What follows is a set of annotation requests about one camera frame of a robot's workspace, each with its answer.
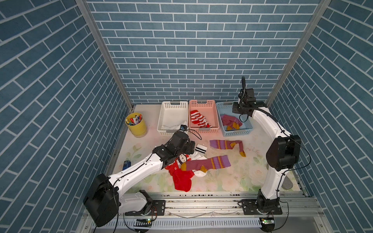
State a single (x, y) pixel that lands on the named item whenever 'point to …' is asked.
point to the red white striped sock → (196, 118)
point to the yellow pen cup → (136, 124)
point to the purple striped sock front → (204, 165)
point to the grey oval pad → (287, 183)
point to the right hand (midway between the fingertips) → (237, 108)
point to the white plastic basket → (172, 113)
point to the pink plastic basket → (208, 108)
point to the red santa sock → (181, 178)
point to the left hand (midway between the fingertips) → (193, 143)
